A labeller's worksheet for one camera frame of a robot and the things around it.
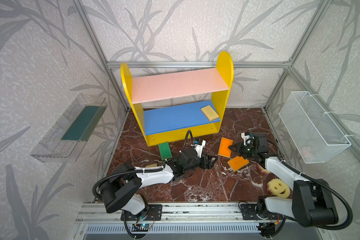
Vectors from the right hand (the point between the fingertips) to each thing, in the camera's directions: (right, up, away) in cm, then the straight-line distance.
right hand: (229, 142), depth 87 cm
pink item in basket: (+34, -3, -15) cm, 38 cm away
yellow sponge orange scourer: (-9, +17, +9) cm, 22 cm away
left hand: (-10, -5, -9) cm, 14 cm away
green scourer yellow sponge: (-39, -7, +8) cm, 41 cm away
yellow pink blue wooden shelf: (-37, +24, +37) cm, 58 cm away
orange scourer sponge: (-3, -4, -2) cm, 6 cm away
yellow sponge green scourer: (-46, -14, -1) cm, 48 cm away
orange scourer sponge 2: (+5, -12, +1) cm, 14 cm away
